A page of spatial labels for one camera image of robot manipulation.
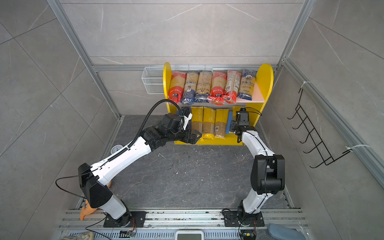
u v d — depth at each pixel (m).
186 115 0.64
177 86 0.73
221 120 0.95
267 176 0.47
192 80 0.78
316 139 0.67
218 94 0.67
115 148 0.97
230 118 1.00
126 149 0.48
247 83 0.76
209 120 0.95
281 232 0.69
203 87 0.73
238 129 0.68
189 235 0.66
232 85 0.72
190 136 0.65
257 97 0.74
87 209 0.74
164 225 0.73
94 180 0.41
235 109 1.04
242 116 0.71
